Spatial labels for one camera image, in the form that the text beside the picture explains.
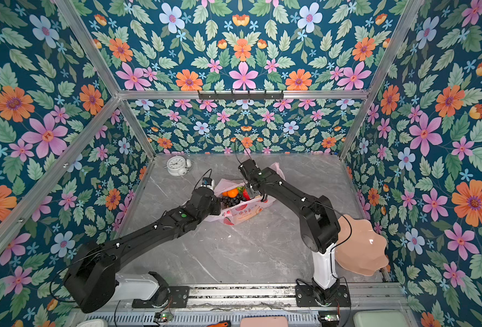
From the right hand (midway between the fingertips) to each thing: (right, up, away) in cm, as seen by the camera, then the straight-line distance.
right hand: (263, 184), depth 92 cm
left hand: (-18, -4, -8) cm, 20 cm away
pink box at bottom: (-1, -45, -24) cm, 51 cm away
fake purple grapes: (-17, -9, +4) cm, 19 cm away
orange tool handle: (-15, -46, -25) cm, 54 cm away
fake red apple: (-8, -5, +4) cm, 11 cm away
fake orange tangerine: (-14, -4, +2) cm, 15 cm away
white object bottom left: (-58, -46, -24) cm, 78 cm away
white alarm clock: (-47, +9, +19) cm, 52 cm away
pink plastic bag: (-9, -12, -3) cm, 15 cm away
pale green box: (+38, -43, -25) cm, 63 cm away
